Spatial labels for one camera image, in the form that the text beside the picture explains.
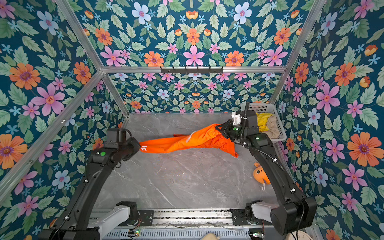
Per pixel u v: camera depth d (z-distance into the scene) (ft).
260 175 2.70
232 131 2.08
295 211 1.22
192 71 3.04
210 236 2.13
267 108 3.74
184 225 2.39
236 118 2.25
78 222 1.25
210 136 2.35
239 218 2.40
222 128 2.10
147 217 2.41
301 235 2.18
